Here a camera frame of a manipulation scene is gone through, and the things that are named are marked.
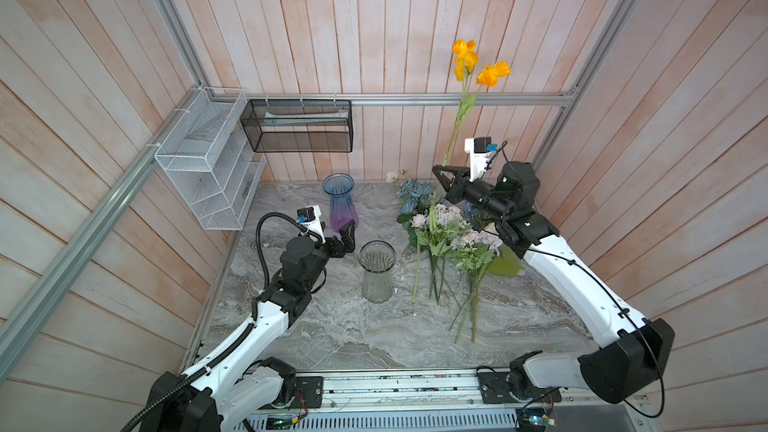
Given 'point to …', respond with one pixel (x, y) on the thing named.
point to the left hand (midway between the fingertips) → (341, 227)
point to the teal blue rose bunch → (412, 190)
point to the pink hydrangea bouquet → (473, 251)
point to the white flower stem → (392, 176)
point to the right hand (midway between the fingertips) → (433, 167)
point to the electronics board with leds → (533, 419)
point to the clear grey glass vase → (377, 258)
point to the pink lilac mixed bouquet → (435, 232)
